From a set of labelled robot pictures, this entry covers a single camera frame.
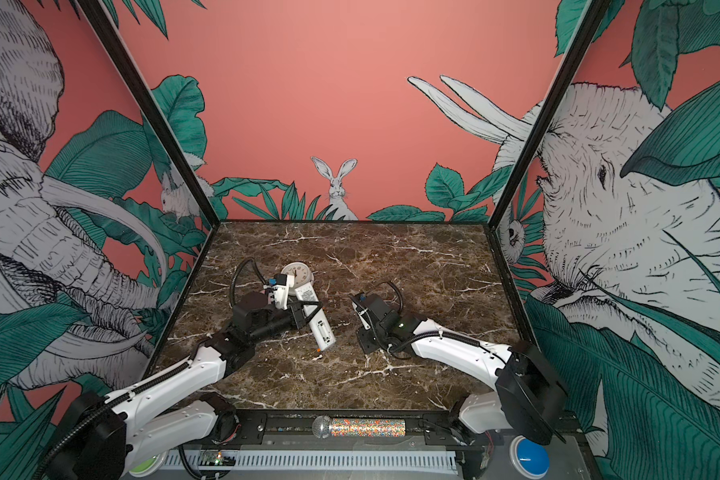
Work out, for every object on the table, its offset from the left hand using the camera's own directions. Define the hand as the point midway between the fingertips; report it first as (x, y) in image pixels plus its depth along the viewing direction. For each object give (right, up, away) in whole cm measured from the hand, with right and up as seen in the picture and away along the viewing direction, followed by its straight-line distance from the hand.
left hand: (321, 303), depth 77 cm
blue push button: (+51, -35, -8) cm, 63 cm away
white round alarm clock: (-10, +5, +24) cm, 27 cm away
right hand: (+10, -9, +5) cm, 15 cm away
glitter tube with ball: (+2, -29, -6) cm, 30 cm away
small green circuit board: (-24, -36, -7) cm, 44 cm away
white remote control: (-1, -5, 0) cm, 5 cm away
